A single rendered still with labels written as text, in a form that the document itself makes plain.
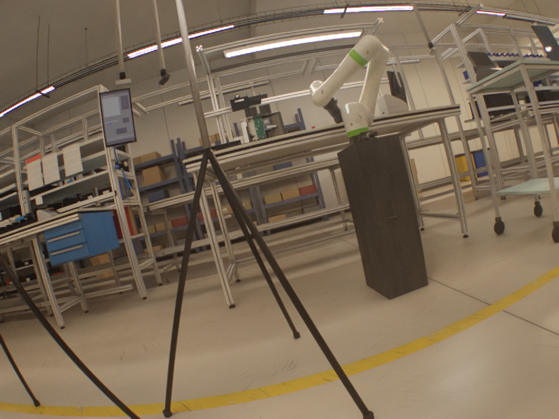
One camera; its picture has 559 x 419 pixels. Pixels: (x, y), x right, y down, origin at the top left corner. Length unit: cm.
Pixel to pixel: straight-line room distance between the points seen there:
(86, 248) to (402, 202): 220
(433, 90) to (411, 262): 653
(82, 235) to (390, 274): 215
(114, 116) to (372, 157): 223
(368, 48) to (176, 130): 528
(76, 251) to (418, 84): 721
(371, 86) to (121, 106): 211
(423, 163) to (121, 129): 607
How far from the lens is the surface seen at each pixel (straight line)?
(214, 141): 587
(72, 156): 337
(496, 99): 416
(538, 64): 224
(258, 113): 401
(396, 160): 159
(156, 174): 605
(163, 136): 662
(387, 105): 219
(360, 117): 174
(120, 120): 296
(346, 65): 179
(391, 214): 156
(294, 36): 273
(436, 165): 741
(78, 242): 260
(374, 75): 191
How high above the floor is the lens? 63
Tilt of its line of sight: 2 degrees down
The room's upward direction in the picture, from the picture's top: 14 degrees counter-clockwise
